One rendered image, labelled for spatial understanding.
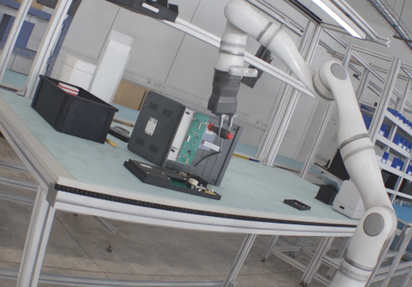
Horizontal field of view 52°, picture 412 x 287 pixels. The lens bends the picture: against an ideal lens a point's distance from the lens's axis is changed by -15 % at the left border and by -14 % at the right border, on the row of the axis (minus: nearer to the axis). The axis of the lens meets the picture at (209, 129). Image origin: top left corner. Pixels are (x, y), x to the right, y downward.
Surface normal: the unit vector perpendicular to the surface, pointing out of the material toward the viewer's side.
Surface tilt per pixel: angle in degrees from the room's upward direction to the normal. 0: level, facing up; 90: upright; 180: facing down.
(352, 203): 90
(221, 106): 90
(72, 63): 90
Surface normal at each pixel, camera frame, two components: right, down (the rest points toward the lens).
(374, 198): -0.47, 0.11
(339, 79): 0.16, -0.39
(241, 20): -0.06, 0.48
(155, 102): -0.48, -0.12
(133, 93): 0.64, 0.31
